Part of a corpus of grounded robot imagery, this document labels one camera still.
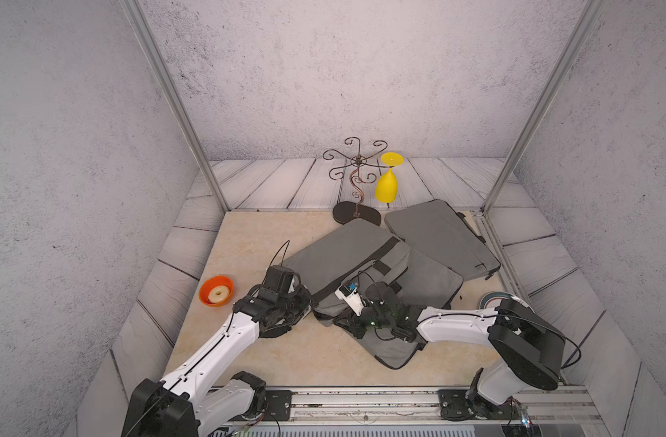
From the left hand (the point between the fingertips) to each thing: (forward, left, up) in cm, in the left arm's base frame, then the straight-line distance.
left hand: (325, 302), depth 80 cm
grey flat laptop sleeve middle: (+9, -35, -7) cm, 37 cm away
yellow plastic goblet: (+38, -22, +12) cm, 45 cm away
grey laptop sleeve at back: (+35, -44, -9) cm, 57 cm away
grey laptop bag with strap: (+25, -12, -7) cm, 29 cm away
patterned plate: (+5, -56, -11) cm, 57 cm away
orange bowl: (+13, +38, -8) cm, 41 cm away
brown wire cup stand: (+47, -9, -10) cm, 49 cm away
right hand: (-5, -3, -3) cm, 7 cm away
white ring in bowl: (+8, +36, -9) cm, 38 cm away
